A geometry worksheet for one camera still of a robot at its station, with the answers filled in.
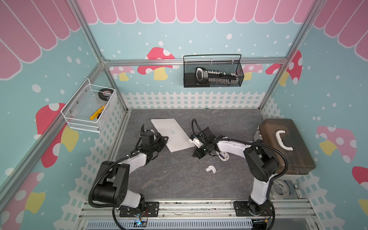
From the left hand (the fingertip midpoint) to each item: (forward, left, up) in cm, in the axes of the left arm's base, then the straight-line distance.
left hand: (169, 139), depth 91 cm
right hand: (-7, -16, -6) cm, 18 cm away
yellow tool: (-1, +35, +24) cm, 42 cm away
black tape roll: (+12, +35, +25) cm, 45 cm away
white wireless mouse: (-8, -35, -6) cm, 37 cm away
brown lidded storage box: (-3, -67, +10) cm, 68 cm away
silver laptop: (+3, -5, -4) cm, 7 cm away
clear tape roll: (-27, -65, -9) cm, 71 cm away
